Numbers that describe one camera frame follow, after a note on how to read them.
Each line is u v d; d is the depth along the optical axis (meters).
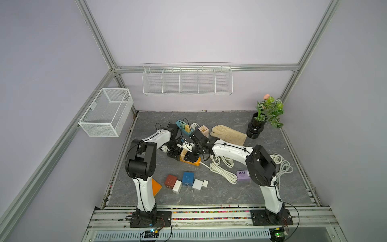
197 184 0.83
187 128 1.03
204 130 0.99
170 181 0.81
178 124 1.12
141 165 0.52
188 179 0.81
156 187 0.83
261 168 0.52
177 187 0.79
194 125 1.09
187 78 1.00
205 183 0.83
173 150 0.83
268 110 0.91
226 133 1.07
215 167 0.88
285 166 0.89
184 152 0.86
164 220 0.74
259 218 0.74
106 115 0.82
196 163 0.89
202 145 0.70
